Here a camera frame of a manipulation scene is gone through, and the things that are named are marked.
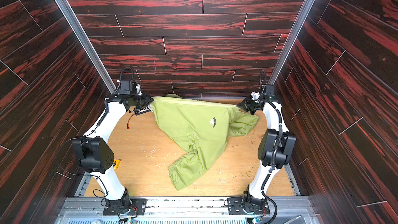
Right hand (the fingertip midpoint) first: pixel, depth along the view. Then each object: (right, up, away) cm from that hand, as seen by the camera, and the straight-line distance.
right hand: (241, 104), depth 91 cm
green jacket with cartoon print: (-20, -13, +2) cm, 24 cm away
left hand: (-51, +3, -3) cm, 51 cm away
